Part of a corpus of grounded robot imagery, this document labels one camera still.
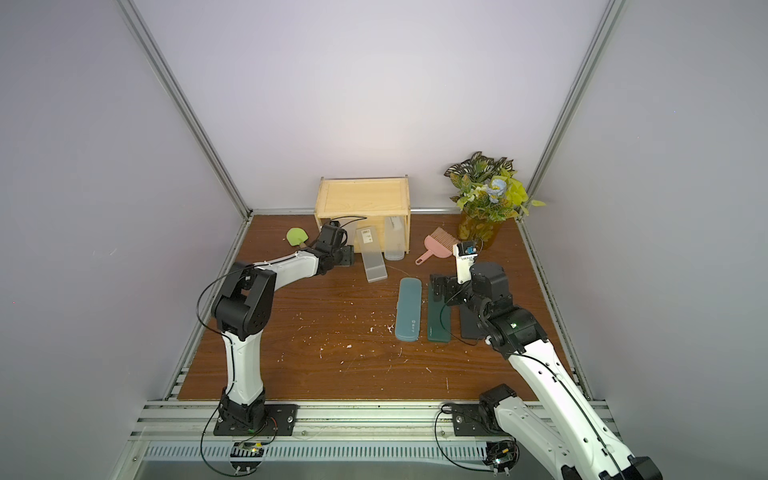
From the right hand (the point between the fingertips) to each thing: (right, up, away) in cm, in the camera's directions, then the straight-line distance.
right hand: (451, 267), depth 73 cm
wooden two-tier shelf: (-23, +20, +24) cm, 39 cm away
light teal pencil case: (-9, -16, +20) cm, 27 cm away
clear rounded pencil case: (-14, +7, +35) cm, 38 cm away
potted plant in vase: (+17, +21, +22) cm, 35 cm away
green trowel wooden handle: (-52, +8, +41) cm, 67 cm away
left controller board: (-50, -45, -1) cm, 67 cm away
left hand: (-31, +3, +31) cm, 44 cm away
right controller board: (+12, -45, -3) cm, 46 cm away
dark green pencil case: (0, -17, +17) cm, 24 cm away
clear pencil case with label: (-22, +2, +31) cm, 38 cm away
